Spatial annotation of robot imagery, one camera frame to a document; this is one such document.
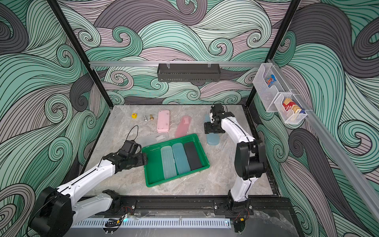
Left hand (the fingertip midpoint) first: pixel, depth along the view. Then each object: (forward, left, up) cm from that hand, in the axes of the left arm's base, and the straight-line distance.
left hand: (142, 158), depth 85 cm
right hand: (+17, -44, +5) cm, 47 cm away
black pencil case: (+3, -30, -5) cm, 31 cm away
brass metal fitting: (+35, +1, -4) cm, 35 cm away
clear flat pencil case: (+15, 0, -5) cm, 16 cm away
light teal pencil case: (+2, -23, -5) cm, 23 cm away
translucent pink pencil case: (+27, -24, -5) cm, 37 cm away
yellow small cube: (+36, +14, -3) cm, 39 cm away
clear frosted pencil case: (-1, -16, -4) cm, 16 cm away
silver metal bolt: (+34, +5, -4) cm, 34 cm away
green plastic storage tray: (-6, -7, -5) cm, 10 cm away
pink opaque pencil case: (+32, -9, -5) cm, 34 cm away
